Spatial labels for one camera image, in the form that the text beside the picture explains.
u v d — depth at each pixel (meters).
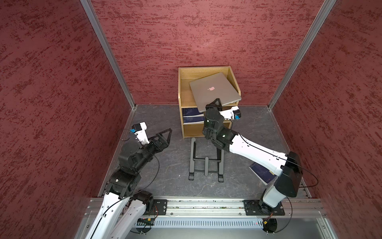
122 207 0.44
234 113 0.60
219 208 0.76
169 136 0.60
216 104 0.68
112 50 0.90
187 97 0.81
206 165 0.85
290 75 1.00
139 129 0.56
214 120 0.50
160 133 0.56
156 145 0.55
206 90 0.78
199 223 0.77
